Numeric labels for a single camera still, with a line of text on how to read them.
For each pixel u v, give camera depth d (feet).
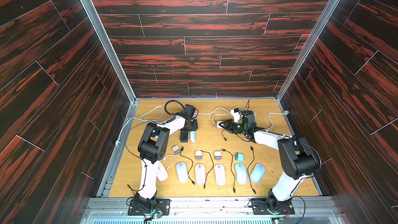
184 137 3.15
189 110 2.74
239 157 2.89
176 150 2.98
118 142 3.24
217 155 2.92
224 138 3.06
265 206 2.40
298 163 1.58
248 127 2.48
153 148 1.83
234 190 2.57
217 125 3.02
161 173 2.77
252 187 2.62
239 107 3.66
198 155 2.91
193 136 3.13
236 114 2.88
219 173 2.71
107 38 2.83
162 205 2.40
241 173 2.71
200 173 2.71
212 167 2.83
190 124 2.92
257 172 2.72
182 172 2.73
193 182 2.69
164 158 2.89
